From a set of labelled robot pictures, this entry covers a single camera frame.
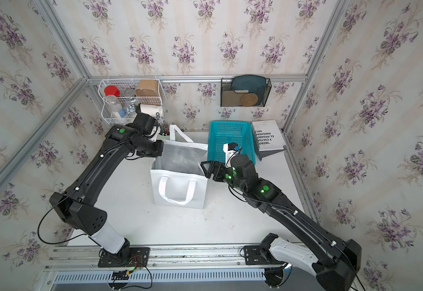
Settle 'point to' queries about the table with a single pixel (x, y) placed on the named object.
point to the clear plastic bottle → (113, 105)
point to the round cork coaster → (249, 100)
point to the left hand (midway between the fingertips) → (164, 153)
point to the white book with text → (266, 136)
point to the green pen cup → (164, 131)
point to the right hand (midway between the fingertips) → (210, 166)
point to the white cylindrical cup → (155, 110)
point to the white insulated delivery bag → (177, 177)
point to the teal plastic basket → (222, 133)
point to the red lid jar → (111, 90)
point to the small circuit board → (120, 275)
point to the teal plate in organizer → (253, 83)
